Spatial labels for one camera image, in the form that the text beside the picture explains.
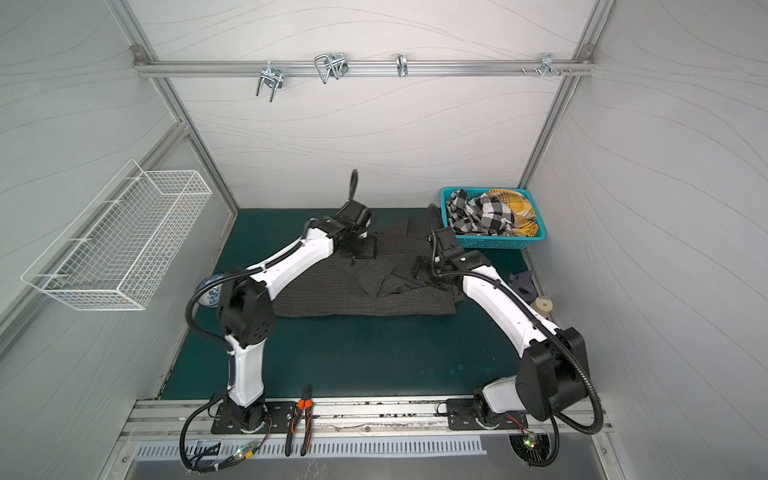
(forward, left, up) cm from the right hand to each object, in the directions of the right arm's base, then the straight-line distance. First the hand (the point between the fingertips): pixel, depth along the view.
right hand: (423, 267), depth 84 cm
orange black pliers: (-34, +30, -14) cm, 47 cm away
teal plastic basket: (+18, -31, -9) cm, 38 cm away
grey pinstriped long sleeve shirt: (0, +12, -12) cm, 17 cm away
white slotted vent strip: (-41, +4, -16) cm, 44 cm away
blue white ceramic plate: (-5, +67, -13) cm, 69 cm away
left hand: (+8, +14, -1) cm, 16 cm away
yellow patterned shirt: (+26, -37, -7) cm, 45 cm away
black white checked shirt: (+25, -21, -4) cm, 33 cm away
